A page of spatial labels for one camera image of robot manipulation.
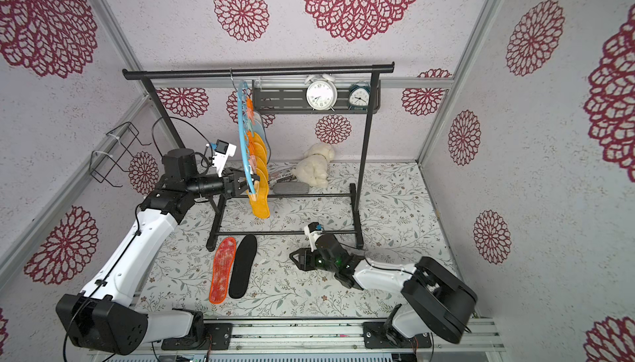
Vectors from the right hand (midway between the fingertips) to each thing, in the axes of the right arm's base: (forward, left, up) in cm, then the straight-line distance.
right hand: (289, 255), depth 82 cm
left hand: (+12, +8, +25) cm, 29 cm away
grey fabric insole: (+33, +3, -5) cm, 33 cm away
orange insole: (+18, +12, +7) cm, 22 cm away
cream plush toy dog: (+39, -6, +1) cm, 39 cm away
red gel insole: (-2, +25, -8) cm, 26 cm away
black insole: (-1, +18, -8) cm, 19 cm away
